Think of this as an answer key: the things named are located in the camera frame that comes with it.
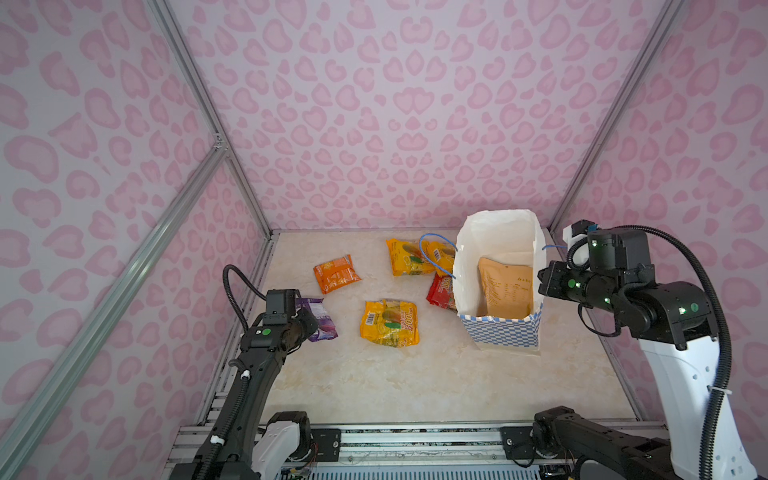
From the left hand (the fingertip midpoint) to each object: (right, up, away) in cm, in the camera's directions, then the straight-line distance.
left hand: (312, 316), depth 81 cm
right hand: (+52, +13, -20) cm, 57 cm away
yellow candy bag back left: (+26, +16, +22) cm, 38 cm away
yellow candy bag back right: (+38, +17, +20) cm, 46 cm away
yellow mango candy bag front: (+21, -4, +9) cm, 23 cm away
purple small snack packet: (+3, -4, +3) cm, 6 cm away
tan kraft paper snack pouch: (+55, +7, +5) cm, 56 cm away
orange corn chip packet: (+2, +10, +22) cm, 24 cm away
